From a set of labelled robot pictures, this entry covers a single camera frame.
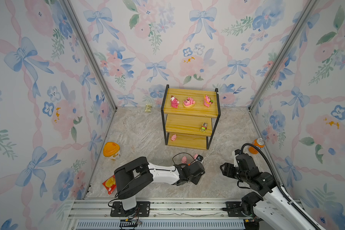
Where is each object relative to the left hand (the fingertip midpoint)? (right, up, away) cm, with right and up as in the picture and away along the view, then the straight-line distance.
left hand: (199, 173), depth 85 cm
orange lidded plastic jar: (-51, +14, -1) cm, 53 cm away
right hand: (+13, +5, -4) cm, 15 cm away
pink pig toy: (-9, +7, +5) cm, 12 cm away
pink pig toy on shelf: (-15, +20, +14) cm, 28 cm away
